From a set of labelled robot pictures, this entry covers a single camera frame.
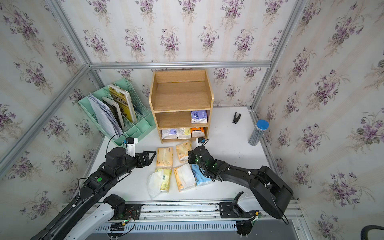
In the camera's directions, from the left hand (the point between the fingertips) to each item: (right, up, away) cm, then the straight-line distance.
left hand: (152, 154), depth 74 cm
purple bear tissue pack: (+25, +20, +13) cm, 34 cm away
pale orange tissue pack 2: (+14, -1, +15) cm, 21 cm away
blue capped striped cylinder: (+60, +8, +17) cm, 63 cm away
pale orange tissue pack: (+3, -5, +14) cm, 16 cm away
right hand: (+18, -2, +11) cm, 22 cm away
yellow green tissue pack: (+6, -15, +5) cm, 17 cm away
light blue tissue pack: (+25, -15, +7) cm, 30 cm away
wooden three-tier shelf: (+15, +28, +7) cm, 32 cm away
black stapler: (+53, +18, +38) cm, 67 cm away
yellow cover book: (-24, +32, +20) cm, 45 cm away
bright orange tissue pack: (+24, +9, +22) cm, 34 cm away
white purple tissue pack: (+5, +9, +22) cm, 24 cm away
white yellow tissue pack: (+14, +9, +22) cm, 28 cm away
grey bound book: (-28, +24, +20) cm, 42 cm away
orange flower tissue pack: (+16, -13, +6) cm, 22 cm away
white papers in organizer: (-28, +19, +8) cm, 34 cm away
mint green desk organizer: (-14, +15, +31) cm, 37 cm away
